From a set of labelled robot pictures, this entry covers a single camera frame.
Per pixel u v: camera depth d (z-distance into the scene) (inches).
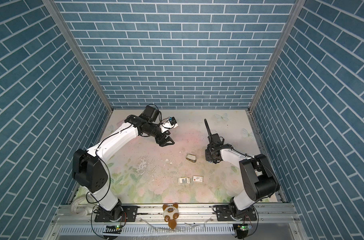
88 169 17.6
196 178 33.2
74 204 29.3
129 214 29.1
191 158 35.8
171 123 28.4
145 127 24.6
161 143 29.0
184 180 33.3
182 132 41.8
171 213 28.1
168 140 29.0
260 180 17.9
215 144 29.1
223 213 29.0
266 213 29.8
